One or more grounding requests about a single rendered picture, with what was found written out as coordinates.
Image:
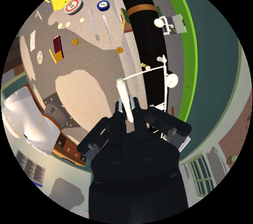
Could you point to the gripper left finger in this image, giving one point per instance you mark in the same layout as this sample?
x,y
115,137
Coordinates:
x,y
110,129

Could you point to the green tan cradle block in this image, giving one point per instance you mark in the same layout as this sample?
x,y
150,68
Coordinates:
x,y
125,21

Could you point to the cream disc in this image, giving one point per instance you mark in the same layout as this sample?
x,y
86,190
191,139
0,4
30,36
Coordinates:
x,y
60,25
81,20
68,24

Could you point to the brown cork disc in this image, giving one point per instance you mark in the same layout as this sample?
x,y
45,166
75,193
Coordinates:
x,y
119,50
75,41

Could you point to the pale tweezers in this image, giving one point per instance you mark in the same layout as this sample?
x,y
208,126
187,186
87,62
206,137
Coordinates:
x,y
39,15

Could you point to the red white round tin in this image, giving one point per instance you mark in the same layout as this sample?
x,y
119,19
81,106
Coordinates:
x,y
72,6

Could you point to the brass set screw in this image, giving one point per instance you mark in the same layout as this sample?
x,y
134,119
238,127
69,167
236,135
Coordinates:
x,y
145,66

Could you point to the yellow strip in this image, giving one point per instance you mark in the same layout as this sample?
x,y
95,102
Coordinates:
x,y
52,56

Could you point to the grey flat file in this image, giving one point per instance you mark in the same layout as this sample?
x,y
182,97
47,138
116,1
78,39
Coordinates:
x,y
93,23

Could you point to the white key rod post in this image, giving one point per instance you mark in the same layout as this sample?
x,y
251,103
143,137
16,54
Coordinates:
x,y
165,89

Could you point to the green framed window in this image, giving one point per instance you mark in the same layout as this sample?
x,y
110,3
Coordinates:
x,y
201,176

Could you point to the black clarinet joint body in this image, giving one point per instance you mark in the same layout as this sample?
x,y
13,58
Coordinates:
x,y
147,39

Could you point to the brown shelf unit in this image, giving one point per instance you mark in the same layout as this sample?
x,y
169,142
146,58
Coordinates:
x,y
13,63

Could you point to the grey door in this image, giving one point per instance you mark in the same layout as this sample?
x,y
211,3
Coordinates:
x,y
216,160

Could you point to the white round dial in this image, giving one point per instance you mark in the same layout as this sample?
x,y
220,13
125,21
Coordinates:
x,y
40,57

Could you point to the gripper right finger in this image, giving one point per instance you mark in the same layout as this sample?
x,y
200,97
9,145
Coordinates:
x,y
162,121

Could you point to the maroon orange box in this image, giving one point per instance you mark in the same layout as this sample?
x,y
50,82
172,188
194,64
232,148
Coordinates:
x,y
57,47

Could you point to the bright green bench mat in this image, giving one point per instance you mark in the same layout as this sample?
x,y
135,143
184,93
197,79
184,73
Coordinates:
x,y
187,49

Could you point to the white paper card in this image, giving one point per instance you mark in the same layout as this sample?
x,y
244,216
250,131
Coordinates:
x,y
33,40

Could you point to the white ball knob frame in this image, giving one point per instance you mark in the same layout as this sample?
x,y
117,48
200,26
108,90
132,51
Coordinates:
x,y
158,23

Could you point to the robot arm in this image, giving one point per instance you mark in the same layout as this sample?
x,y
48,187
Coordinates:
x,y
21,113

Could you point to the brown drawer unit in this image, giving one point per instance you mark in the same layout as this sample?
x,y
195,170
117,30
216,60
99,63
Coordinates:
x,y
69,148

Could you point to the blue round tin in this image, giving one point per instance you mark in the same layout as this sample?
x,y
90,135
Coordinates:
x,y
103,5

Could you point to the grey wall poster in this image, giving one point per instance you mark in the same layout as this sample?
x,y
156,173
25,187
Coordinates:
x,y
29,166

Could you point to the silver thin tool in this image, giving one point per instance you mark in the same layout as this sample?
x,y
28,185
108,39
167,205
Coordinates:
x,y
107,29

